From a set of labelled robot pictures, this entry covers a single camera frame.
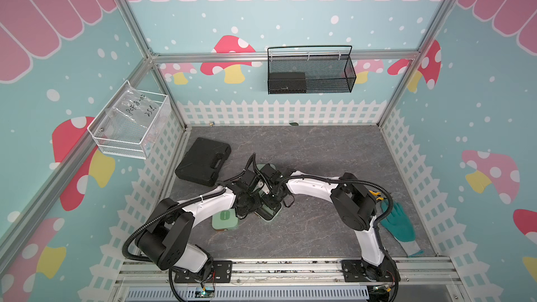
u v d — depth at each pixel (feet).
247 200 2.38
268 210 2.83
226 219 2.79
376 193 3.07
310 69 3.08
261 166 2.54
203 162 3.20
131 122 2.35
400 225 2.80
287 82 2.78
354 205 1.68
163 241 1.42
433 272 2.47
